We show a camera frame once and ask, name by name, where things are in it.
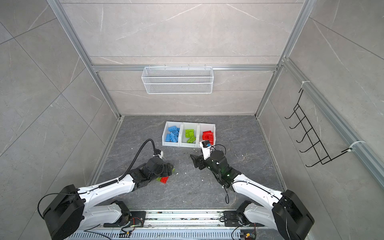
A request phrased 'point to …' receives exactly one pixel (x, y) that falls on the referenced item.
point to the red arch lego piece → (208, 135)
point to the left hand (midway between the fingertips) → (169, 163)
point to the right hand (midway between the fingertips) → (196, 151)
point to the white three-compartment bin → (199, 128)
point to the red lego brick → (164, 179)
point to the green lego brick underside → (188, 135)
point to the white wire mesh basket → (178, 80)
